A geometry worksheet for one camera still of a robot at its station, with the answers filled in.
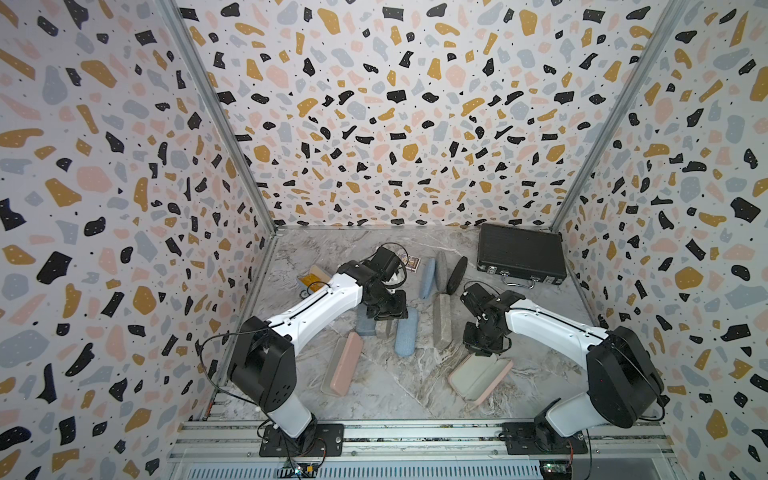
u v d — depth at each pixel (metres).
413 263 1.09
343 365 0.79
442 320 0.90
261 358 0.45
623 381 0.43
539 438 0.67
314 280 0.56
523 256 1.07
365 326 0.91
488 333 0.73
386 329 0.88
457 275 1.03
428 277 1.01
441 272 1.02
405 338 0.88
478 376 0.83
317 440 0.73
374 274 0.61
